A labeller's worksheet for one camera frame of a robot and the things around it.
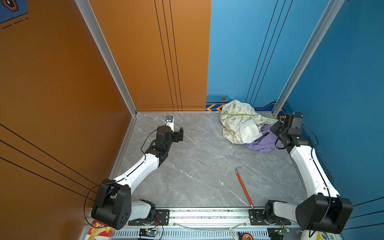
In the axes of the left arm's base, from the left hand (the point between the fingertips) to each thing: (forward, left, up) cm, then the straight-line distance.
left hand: (174, 125), depth 85 cm
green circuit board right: (-47, -54, -20) cm, 74 cm away
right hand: (-2, -55, +4) cm, 56 cm away
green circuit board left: (-48, +10, -22) cm, 54 cm away
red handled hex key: (-33, -41, -20) cm, 57 cm away
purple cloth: (-6, -55, -9) cm, 56 cm away
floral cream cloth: (+11, -43, -10) cm, 45 cm away
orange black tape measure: (-50, -36, -17) cm, 64 cm away
